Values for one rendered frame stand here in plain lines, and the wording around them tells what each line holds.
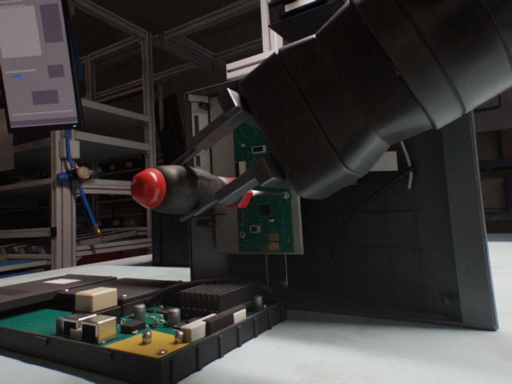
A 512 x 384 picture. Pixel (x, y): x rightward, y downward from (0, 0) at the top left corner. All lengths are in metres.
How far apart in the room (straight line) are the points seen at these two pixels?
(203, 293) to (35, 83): 1.45
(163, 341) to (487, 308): 0.20
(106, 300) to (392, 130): 0.20
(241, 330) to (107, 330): 0.08
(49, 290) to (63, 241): 1.50
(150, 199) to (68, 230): 1.70
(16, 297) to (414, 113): 0.31
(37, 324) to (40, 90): 1.37
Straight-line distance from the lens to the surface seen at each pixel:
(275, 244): 0.34
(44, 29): 1.66
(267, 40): 1.15
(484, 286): 0.30
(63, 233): 1.87
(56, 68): 1.61
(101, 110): 2.07
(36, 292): 0.37
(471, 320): 0.30
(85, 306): 0.28
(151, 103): 2.33
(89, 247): 1.94
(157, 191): 0.18
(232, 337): 0.24
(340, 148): 0.17
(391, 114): 0.17
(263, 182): 0.17
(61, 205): 1.88
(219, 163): 0.38
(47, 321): 0.33
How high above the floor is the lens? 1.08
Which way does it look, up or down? 5 degrees up
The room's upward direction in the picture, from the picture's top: 3 degrees counter-clockwise
